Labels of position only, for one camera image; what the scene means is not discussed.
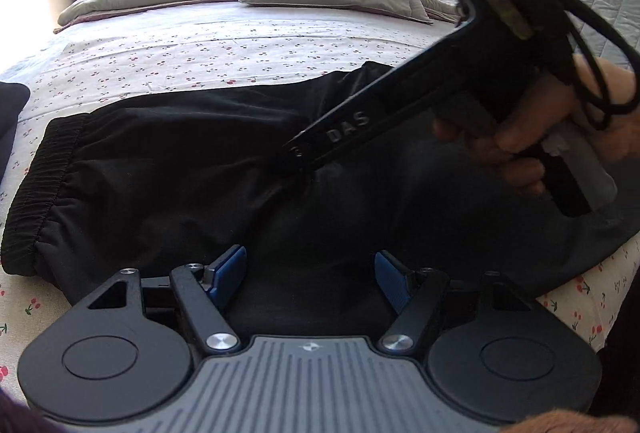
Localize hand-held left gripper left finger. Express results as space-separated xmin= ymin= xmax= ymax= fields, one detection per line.
xmin=75 ymin=245 xmax=249 ymax=354

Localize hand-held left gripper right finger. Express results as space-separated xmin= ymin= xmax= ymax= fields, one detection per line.
xmin=373 ymin=250 xmax=545 ymax=355

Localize black pants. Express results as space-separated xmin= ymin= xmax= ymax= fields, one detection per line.
xmin=0 ymin=60 xmax=640 ymax=340

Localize person's right hand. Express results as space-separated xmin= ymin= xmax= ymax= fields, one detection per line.
xmin=432 ymin=53 xmax=640 ymax=200

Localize cherry print bed sheet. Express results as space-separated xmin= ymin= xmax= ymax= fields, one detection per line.
xmin=0 ymin=2 xmax=640 ymax=394

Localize dark folded cloth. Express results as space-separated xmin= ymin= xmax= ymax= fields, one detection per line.
xmin=0 ymin=82 xmax=32 ymax=180

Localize folded grey quilt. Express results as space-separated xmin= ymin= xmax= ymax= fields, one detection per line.
xmin=53 ymin=0 xmax=467 ymax=35

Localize black cable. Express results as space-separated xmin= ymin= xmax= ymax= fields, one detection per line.
xmin=500 ymin=0 xmax=640 ymax=130

